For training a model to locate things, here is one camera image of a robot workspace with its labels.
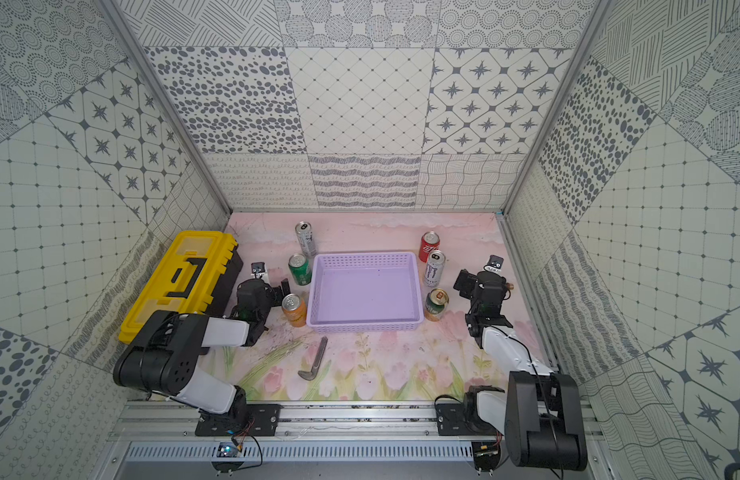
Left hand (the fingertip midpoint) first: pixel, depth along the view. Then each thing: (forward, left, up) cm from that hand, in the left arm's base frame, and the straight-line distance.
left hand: (270, 278), depth 94 cm
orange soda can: (-12, -12, +3) cm, 17 cm away
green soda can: (+2, -10, +3) cm, 11 cm away
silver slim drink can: (+13, -11, +6) cm, 18 cm away
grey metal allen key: (-27, -16, -6) cm, 32 cm away
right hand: (-1, -66, +4) cm, 66 cm away
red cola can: (+13, -52, +4) cm, 54 cm away
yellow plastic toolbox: (-7, +15, +12) cm, 20 cm away
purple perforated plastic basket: (0, -31, -7) cm, 31 cm away
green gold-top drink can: (-9, -52, +4) cm, 53 cm away
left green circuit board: (-44, +1, -8) cm, 45 cm away
